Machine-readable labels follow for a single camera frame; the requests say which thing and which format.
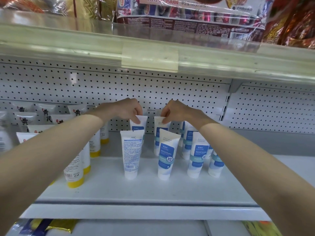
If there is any person's left hand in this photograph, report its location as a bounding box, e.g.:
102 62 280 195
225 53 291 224
108 97 144 125

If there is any group of blue-labelled white tubes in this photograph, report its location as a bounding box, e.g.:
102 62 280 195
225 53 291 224
120 120 225 181

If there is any person's left forearm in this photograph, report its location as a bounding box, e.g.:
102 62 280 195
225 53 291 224
0 102 114 236

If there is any row of yellow cap tubes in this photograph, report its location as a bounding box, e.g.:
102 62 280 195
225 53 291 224
0 103 110 188

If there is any person's right hand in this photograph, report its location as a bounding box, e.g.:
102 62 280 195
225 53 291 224
160 100 206 125

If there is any white tube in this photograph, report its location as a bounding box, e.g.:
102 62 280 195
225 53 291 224
130 115 148 145
154 116 172 156

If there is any blue snack packet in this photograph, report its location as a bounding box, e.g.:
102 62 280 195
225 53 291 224
21 218 53 236

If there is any person's right forearm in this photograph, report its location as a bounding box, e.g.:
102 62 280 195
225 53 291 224
197 113 315 236

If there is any yellow snack bag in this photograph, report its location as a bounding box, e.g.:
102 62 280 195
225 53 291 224
242 220 282 236

